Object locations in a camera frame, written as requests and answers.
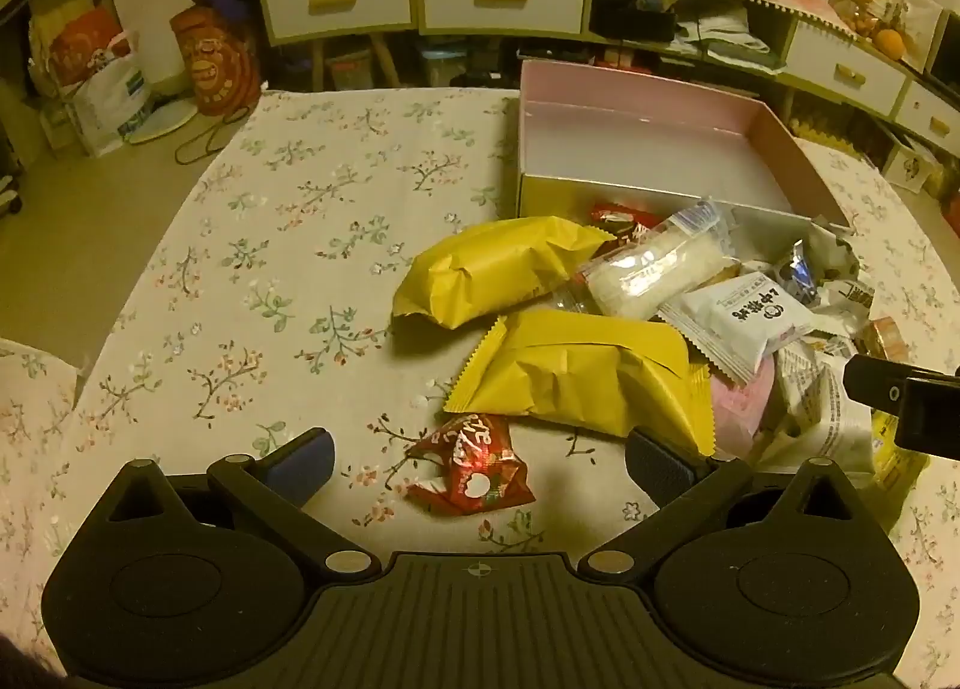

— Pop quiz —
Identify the yellow egg tray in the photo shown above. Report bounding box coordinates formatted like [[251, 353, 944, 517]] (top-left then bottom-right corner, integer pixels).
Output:
[[795, 115, 860, 150]]

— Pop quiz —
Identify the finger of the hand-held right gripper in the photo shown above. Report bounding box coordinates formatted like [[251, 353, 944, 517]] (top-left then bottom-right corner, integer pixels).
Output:
[[842, 354, 912, 409], [895, 372, 960, 459]]

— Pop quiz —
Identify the clear plastic bin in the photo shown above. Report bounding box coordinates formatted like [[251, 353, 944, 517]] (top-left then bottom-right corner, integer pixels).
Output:
[[420, 44, 481, 88]]

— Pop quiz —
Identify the white printed storage box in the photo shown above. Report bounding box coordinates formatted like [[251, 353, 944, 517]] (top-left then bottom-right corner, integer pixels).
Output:
[[885, 134, 938, 195]]

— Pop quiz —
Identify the orange biscuit packet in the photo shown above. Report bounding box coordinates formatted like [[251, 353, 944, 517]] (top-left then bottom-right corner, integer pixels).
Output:
[[859, 316, 912, 364]]

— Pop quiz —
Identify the white printed snack packet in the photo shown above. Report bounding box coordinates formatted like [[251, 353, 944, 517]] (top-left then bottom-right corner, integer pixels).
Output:
[[757, 344, 875, 472]]

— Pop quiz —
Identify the silver blue snack packet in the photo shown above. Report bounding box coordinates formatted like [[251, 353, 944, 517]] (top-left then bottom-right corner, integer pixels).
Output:
[[772, 239, 822, 307]]

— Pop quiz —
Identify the small yellow snack packet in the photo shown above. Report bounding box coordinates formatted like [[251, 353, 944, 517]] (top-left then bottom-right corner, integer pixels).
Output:
[[870, 411, 931, 502]]

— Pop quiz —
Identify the black floor cable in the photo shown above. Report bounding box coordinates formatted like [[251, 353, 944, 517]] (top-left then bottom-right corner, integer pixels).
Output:
[[174, 105, 260, 166]]

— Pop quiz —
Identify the small red snack packet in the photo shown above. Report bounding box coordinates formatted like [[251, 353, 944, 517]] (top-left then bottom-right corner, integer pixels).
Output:
[[405, 413, 537, 514]]

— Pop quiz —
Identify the white plastic bag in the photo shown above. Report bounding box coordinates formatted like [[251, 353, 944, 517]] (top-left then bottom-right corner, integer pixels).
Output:
[[71, 32, 155, 157]]

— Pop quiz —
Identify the clear rice cracker packet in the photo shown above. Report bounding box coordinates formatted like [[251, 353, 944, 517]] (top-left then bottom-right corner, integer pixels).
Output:
[[574, 200, 740, 321]]

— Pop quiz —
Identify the long wooden console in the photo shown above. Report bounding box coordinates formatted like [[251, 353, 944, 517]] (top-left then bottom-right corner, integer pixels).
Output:
[[589, 0, 960, 161]]

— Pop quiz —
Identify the black television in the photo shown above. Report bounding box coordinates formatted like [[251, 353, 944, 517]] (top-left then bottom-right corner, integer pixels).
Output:
[[928, 10, 960, 90]]

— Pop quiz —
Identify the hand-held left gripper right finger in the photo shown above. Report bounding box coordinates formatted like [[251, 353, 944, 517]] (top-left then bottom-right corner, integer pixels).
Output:
[[576, 429, 875, 580]]

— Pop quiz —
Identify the white round stand base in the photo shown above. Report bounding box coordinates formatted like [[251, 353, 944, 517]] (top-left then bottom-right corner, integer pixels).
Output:
[[124, 92, 200, 142]]

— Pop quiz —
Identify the white black-print snack packet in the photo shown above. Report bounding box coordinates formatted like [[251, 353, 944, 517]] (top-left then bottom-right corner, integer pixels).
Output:
[[660, 272, 818, 390]]

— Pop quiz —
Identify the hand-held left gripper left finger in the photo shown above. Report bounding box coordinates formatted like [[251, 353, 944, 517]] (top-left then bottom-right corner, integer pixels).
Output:
[[94, 426, 383, 581]]

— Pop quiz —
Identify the pink cardboard box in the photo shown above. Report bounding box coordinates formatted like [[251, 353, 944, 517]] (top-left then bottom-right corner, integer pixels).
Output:
[[516, 59, 852, 236]]

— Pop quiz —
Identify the crumpled white snack packet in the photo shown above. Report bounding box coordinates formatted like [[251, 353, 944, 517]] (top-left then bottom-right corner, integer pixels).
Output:
[[806, 220, 875, 337]]

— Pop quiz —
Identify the red paper bag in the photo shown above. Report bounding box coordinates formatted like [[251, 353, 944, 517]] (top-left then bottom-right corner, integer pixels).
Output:
[[45, 10, 125, 86]]

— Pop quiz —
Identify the pink snack packet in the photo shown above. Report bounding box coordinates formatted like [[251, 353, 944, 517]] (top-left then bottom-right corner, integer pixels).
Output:
[[709, 359, 777, 457]]

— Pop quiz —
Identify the white console drawer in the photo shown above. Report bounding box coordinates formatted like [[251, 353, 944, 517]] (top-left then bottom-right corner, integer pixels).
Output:
[[787, 27, 910, 116], [896, 80, 960, 157]]

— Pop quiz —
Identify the stack of papers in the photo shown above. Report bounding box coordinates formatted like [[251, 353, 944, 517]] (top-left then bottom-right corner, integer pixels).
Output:
[[671, 6, 781, 56]]

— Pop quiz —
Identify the orange printed bag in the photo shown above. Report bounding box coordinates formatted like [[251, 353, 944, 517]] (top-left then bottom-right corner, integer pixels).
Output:
[[169, 5, 263, 118]]

